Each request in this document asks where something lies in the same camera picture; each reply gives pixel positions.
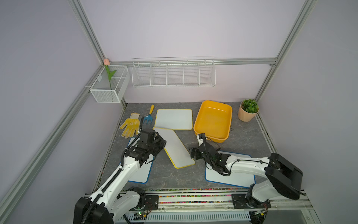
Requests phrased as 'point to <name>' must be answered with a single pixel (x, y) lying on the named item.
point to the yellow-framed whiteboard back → (175, 119)
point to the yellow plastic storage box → (214, 119)
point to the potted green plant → (248, 109)
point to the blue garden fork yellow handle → (149, 116)
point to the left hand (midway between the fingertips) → (167, 141)
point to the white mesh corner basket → (111, 85)
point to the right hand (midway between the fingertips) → (194, 145)
